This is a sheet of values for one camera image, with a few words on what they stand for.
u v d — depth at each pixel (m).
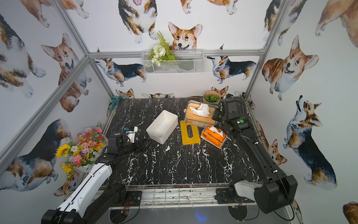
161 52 0.78
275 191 0.38
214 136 0.90
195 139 0.97
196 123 0.78
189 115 0.78
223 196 0.73
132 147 0.71
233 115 0.57
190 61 0.93
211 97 1.06
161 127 1.04
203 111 0.74
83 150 0.74
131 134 0.73
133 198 0.74
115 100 1.20
